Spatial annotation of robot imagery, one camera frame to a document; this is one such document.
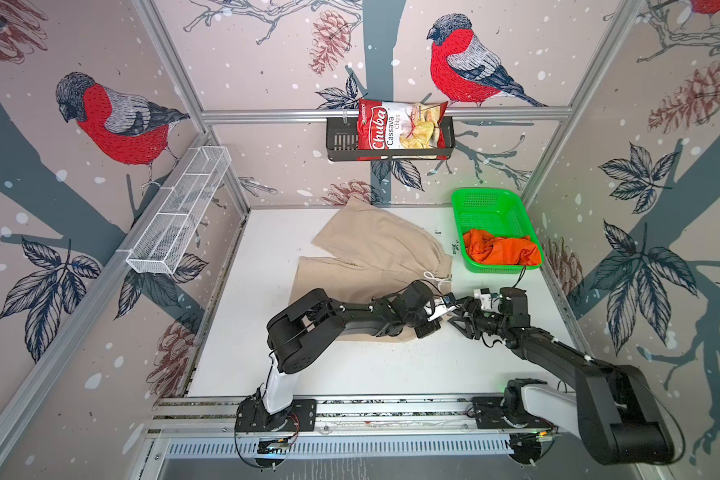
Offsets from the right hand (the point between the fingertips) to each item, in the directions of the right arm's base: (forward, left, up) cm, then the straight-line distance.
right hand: (444, 316), depth 84 cm
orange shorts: (+23, -15, +3) cm, 28 cm away
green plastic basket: (+48, -28, -5) cm, 56 cm away
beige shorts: (+26, +17, -5) cm, 31 cm away
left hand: (0, +1, -1) cm, 1 cm away
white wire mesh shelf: (+3, +72, +27) cm, 77 cm away
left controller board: (-32, +44, -7) cm, 55 cm away
